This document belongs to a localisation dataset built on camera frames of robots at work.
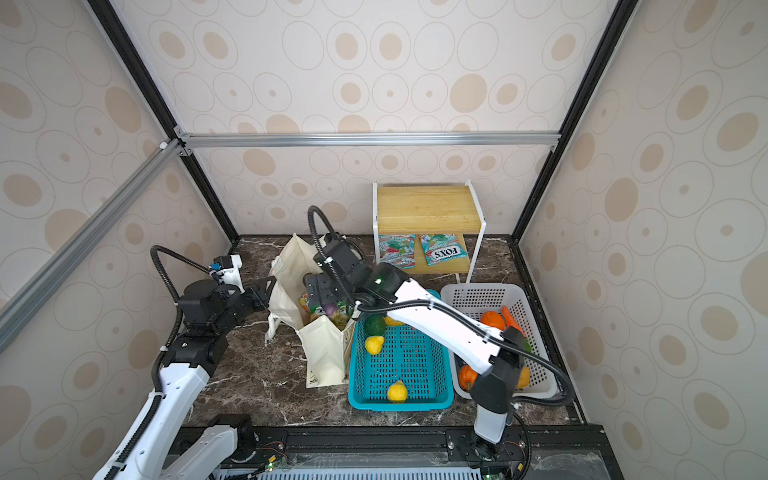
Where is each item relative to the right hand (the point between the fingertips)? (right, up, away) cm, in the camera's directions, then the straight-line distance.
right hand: (329, 280), depth 70 cm
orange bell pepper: (+35, -26, +8) cm, 44 cm away
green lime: (+10, -14, +17) cm, 25 cm away
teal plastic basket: (+20, -24, +19) cm, 36 cm away
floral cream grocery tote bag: (-2, -16, +2) cm, 16 cm away
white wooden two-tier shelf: (+21, +19, +12) cm, 30 cm away
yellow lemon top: (+14, -14, +22) cm, 30 cm away
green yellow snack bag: (+1, -11, +14) cm, 18 cm away
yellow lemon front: (+16, -30, +8) cm, 35 cm away
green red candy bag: (+17, +8, +20) cm, 28 cm away
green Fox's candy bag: (+30, +9, +22) cm, 38 cm away
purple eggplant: (-3, -9, +13) cm, 16 cm away
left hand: (-12, +1, +3) cm, 13 cm away
